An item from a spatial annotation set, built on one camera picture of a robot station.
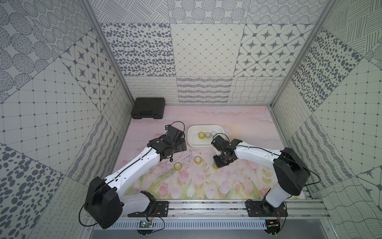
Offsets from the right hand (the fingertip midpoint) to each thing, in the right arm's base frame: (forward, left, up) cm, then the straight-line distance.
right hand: (220, 164), depth 87 cm
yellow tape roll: (-4, +4, +6) cm, 8 cm away
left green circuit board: (-29, +39, -4) cm, 49 cm away
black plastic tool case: (+47, +55, 0) cm, 72 cm away
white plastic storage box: (+17, +16, -3) cm, 23 cm away
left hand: (+7, +25, +13) cm, 29 cm away
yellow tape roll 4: (-1, +26, -2) cm, 26 cm away
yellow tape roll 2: (+3, +13, -2) cm, 14 cm away
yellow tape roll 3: (+21, +12, -1) cm, 24 cm away
